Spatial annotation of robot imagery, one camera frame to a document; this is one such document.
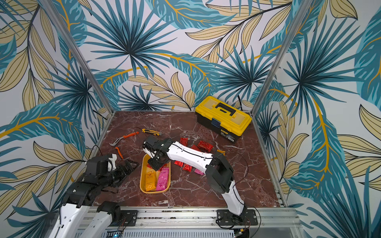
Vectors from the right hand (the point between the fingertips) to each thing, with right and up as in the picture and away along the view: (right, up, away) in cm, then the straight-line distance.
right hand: (156, 162), depth 81 cm
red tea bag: (+28, +7, +16) cm, 34 cm away
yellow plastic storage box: (-8, -4, +2) cm, 9 cm away
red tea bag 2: (+13, +2, -8) cm, 16 cm away
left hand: (-8, -2, -9) cm, 12 cm away
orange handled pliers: (-32, +9, +19) cm, 38 cm away
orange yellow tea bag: (+40, +3, +16) cm, 43 cm away
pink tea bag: (+24, -7, +7) cm, 26 cm away
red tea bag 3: (+16, -5, +8) cm, 19 cm away
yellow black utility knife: (-7, +15, +24) cm, 30 cm away
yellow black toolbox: (+39, +25, +13) cm, 48 cm away
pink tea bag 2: (+3, -10, +1) cm, 11 cm away
